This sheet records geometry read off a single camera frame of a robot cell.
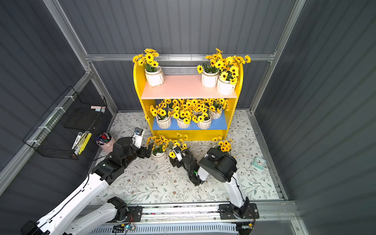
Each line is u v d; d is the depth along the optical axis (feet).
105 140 2.86
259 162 2.92
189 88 2.52
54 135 2.22
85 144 2.28
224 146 2.71
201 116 2.60
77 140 2.28
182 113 2.65
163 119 2.84
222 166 1.75
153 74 2.39
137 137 2.09
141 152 2.19
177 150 2.59
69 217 1.39
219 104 2.96
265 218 2.37
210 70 2.39
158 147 2.86
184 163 2.42
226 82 2.20
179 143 2.83
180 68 3.24
